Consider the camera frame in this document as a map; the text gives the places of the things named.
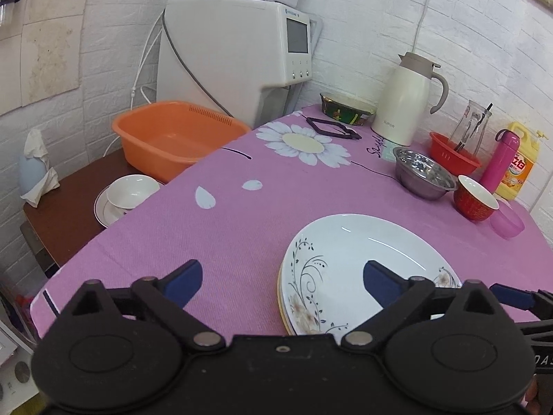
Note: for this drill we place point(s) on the pink thermos bottle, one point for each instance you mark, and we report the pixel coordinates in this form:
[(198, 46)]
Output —
[(501, 160)]

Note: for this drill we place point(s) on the white water dispenser with screen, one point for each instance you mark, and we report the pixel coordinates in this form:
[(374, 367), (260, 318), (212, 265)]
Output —
[(224, 60)]

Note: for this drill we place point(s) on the glass pitcher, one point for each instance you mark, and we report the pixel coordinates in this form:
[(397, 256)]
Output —
[(468, 125)]

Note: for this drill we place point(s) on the small white bowl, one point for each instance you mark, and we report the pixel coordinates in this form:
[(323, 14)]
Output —
[(129, 190)]

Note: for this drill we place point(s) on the brown side table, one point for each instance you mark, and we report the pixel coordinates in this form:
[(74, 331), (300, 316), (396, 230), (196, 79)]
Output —
[(65, 220)]

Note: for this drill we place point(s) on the purple plastic bowl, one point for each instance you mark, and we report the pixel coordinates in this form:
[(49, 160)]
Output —
[(507, 224)]

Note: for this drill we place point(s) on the orange plastic basin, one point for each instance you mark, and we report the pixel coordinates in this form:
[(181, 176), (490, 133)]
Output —
[(173, 142)]

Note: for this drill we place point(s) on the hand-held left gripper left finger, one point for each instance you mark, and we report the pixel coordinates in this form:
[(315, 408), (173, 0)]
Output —
[(185, 283)]

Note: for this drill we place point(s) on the red plastic basket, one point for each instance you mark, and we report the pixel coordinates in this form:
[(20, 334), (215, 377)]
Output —
[(453, 160)]

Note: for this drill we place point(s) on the crumpled white tissue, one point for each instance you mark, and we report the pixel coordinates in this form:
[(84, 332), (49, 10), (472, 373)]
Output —
[(36, 147)]

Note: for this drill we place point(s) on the stainless steel bowl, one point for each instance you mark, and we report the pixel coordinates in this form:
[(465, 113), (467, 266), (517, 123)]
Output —
[(423, 177)]

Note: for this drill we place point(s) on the white floral plate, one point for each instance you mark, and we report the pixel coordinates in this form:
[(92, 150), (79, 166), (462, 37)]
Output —
[(345, 246)]

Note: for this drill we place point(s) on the person's right hand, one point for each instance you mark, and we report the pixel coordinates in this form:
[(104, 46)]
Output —
[(531, 395)]

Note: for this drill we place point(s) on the purple floral tablecloth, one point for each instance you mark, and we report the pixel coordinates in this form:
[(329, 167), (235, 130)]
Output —
[(242, 224)]

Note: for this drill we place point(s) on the green instant noodle bowl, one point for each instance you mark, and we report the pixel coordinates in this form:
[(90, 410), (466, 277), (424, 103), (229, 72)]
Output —
[(345, 114)]

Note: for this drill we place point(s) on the black plastic frame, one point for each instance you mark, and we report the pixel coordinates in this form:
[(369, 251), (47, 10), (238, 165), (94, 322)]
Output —
[(351, 135)]

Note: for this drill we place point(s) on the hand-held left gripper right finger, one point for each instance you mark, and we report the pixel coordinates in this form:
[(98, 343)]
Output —
[(384, 287)]

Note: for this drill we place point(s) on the white saucer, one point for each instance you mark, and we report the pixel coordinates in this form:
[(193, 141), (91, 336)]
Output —
[(101, 212)]

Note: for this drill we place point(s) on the yellow detergent bottle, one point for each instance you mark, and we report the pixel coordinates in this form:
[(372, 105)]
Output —
[(520, 173)]

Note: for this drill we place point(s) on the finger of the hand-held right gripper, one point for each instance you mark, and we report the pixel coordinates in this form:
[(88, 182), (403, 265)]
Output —
[(538, 333), (514, 296)]

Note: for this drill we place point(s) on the dark long stirrer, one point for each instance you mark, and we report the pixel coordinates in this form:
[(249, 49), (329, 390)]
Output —
[(487, 110)]

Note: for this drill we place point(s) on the white thermos jug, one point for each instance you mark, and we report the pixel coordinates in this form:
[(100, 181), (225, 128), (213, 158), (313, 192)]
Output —
[(397, 108)]

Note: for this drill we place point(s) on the red ceramic bowl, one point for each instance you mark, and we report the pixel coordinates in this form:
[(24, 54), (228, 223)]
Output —
[(471, 205)]

